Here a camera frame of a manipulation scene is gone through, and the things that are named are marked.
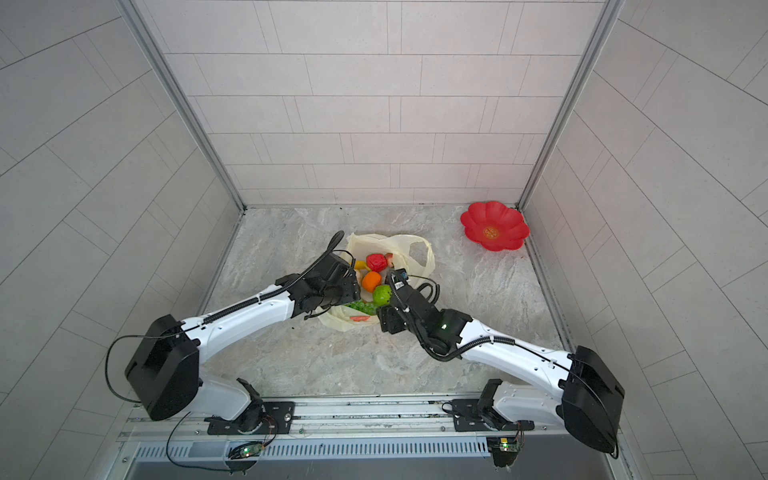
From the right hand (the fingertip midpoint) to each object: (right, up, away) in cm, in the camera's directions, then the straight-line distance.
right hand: (388, 309), depth 79 cm
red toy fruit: (-4, +11, +16) cm, 20 cm away
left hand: (-9, +4, +7) cm, 12 cm away
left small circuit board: (-31, -27, -14) cm, 44 cm away
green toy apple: (-2, +2, +9) cm, 10 cm away
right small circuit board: (+27, -29, -11) cm, 41 cm away
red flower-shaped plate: (+38, +23, +31) cm, 54 cm away
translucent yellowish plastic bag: (+7, +14, +12) cm, 19 cm away
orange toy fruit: (-6, +6, +11) cm, 14 cm away
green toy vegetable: (-6, -2, +9) cm, 11 cm away
